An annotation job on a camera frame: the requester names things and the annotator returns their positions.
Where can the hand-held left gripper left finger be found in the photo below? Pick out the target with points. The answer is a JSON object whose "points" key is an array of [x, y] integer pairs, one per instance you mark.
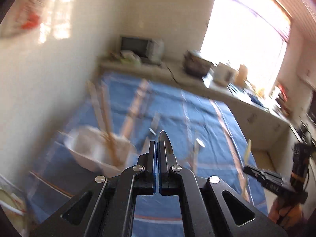
{"points": [[149, 158]]}

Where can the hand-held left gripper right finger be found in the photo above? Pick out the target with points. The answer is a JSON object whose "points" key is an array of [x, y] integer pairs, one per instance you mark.
{"points": [[164, 167]]}

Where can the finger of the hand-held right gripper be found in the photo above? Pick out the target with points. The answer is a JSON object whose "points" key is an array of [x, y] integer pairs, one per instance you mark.
{"points": [[269, 177]]}

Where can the metal spoon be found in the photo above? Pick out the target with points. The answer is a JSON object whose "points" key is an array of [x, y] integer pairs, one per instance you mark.
{"points": [[169, 148]]}

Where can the cream plastic spoon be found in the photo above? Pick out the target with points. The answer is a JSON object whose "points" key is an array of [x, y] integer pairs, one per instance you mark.
{"points": [[247, 153]]}

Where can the white plastic utensil holder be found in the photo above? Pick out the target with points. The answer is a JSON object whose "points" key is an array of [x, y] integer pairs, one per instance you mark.
{"points": [[88, 150]]}

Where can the white kitchen cabinet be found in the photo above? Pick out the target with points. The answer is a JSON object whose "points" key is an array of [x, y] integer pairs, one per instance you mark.
{"points": [[259, 121]]}

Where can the blue plaid tablecloth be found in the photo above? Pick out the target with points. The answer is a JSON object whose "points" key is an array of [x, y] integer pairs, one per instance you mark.
{"points": [[197, 113]]}

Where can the cluttered dish rack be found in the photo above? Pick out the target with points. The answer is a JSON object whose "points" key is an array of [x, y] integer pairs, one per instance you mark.
{"points": [[280, 98]]}

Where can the black rice cooker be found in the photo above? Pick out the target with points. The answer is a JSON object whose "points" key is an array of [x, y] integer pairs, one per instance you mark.
{"points": [[197, 64]]}

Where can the wooden cutting board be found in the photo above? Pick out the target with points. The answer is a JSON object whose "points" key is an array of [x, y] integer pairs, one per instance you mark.
{"points": [[240, 75]]}

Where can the white electric pressure cooker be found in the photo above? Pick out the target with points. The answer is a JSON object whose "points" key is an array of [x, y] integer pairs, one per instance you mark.
{"points": [[223, 74]]}

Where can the white microwave oven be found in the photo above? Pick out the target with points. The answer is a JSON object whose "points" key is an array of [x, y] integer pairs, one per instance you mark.
{"points": [[138, 45]]}

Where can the red wall decoration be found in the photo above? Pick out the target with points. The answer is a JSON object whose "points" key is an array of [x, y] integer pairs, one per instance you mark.
{"points": [[29, 22]]}

